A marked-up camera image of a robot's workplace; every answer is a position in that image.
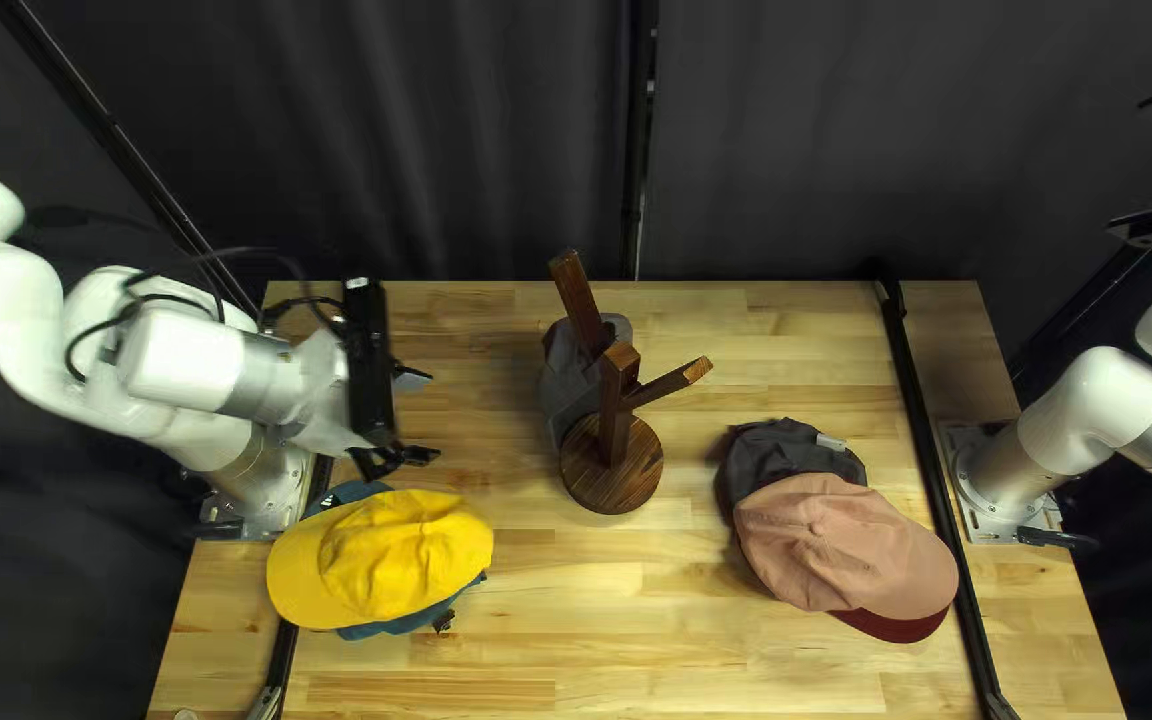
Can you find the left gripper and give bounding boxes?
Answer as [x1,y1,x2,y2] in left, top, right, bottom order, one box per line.
[289,325,442,483]

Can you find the red cap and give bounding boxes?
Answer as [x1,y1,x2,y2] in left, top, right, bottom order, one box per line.
[829,605,950,645]

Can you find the yellow cap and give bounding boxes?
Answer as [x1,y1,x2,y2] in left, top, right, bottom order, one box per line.
[266,488,495,631]

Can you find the teal cap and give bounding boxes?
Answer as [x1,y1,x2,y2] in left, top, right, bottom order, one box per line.
[301,480,489,641]

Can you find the wooden cap stand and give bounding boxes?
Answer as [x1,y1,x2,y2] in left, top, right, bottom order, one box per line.
[541,250,715,516]

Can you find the dark grey cap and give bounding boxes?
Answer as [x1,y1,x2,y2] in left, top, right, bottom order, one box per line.
[714,417,869,521]

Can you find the pink cap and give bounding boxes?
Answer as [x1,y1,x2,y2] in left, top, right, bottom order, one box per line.
[733,472,960,621]

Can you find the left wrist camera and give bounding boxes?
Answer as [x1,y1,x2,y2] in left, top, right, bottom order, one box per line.
[341,278,397,451]

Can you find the black cable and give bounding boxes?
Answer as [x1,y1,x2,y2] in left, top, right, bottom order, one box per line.
[61,245,352,386]

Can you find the black frame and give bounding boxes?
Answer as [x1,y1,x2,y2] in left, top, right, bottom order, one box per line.
[0,0,1152,720]

